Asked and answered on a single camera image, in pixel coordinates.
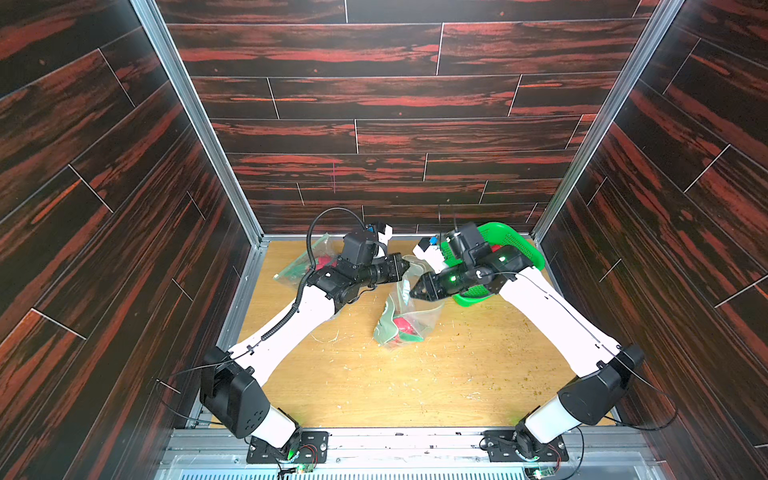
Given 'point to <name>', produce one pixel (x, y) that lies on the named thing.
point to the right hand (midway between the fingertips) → (420, 289)
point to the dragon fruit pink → (495, 248)
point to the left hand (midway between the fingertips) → (412, 264)
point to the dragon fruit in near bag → (404, 326)
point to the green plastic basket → (496, 234)
